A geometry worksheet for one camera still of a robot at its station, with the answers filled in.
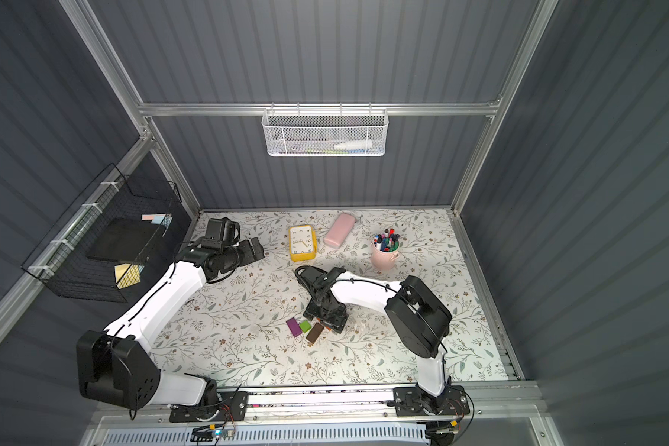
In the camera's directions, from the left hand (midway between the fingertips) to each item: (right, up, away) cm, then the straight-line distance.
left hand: (254, 253), depth 84 cm
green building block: (+15, -23, +3) cm, 28 cm away
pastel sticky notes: (-29, +10, -1) cm, 31 cm away
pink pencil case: (+26, +7, +28) cm, 39 cm away
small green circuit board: (-8, -46, -14) cm, 48 cm away
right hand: (+19, -23, +1) cm, 30 cm away
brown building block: (+18, -25, +3) cm, 31 cm away
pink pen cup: (+41, +1, +10) cm, 42 cm away
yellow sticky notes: (-21, -3, -23) cm, 31 cm away
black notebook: (-31, +4, -12) cm, 33 cm away
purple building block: (+11, -24, +3) cm, 27 cm away
